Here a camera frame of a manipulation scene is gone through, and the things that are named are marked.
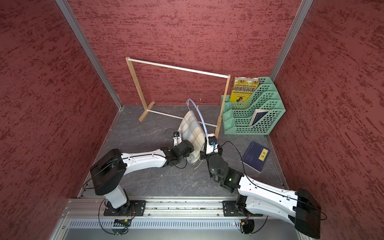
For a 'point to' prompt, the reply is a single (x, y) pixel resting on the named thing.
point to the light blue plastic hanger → (206, 129)
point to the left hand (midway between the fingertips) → (183, 150)
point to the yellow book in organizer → (242, 88)
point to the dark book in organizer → (258, 114)
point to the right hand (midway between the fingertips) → (206, 140)
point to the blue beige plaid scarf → (191, 128)
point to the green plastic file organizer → (237, 116)
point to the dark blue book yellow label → (255, 156)
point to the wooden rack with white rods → (147, 108)
